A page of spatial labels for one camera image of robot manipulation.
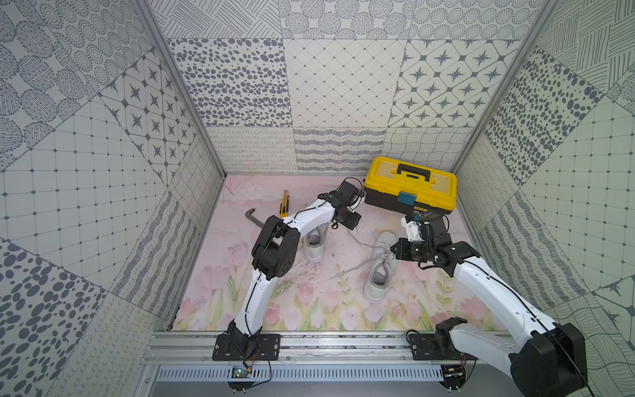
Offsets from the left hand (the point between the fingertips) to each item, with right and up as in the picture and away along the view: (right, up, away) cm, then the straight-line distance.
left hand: (353, 215), depth 98 cm
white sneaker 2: (-15, -10, -10) cm, 21 cm away
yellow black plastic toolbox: (+21, +11, -3) cm, 23 cm away
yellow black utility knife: (-30, +3, +9) cm, 31 cm away
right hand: (+12, -11, -16) cm, 23 cm away
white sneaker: (+7, -21, -15) cm, 27 cm away
